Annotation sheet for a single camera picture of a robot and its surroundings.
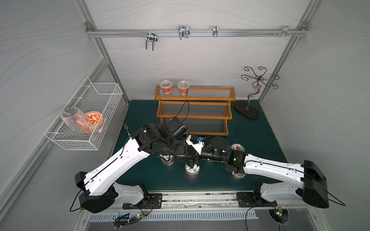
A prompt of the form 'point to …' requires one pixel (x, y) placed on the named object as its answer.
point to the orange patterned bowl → (96, 120)
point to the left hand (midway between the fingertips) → (183, 150)
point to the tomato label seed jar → (238, 147)
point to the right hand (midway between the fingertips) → (180, 149)
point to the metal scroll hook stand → (242, 106)
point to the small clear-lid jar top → (166, 85)
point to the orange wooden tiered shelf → (203, 110)
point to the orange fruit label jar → (192, 173)
